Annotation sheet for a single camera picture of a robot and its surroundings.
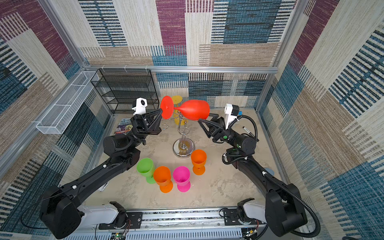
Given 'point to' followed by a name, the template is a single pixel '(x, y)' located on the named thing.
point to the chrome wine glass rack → (183, 147)
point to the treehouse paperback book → (124, 127)
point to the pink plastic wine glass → (181, 175)
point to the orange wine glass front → (198, 158)
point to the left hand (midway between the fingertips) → (159, 116)
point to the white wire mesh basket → (56, 120)
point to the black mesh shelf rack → (119, 88)
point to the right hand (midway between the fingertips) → (200, 119)
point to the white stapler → (104, 187)
